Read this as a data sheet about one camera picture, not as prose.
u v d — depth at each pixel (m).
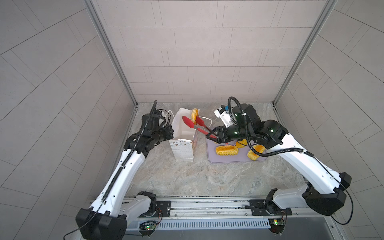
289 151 0.40
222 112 0.57
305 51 0.87
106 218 0.35
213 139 0.58
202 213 0.71
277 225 0.68
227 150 0.87
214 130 0.57
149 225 0.64
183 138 0.68
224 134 0.54
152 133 0.54
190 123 0.64
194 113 0.72
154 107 0.50
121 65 0.95
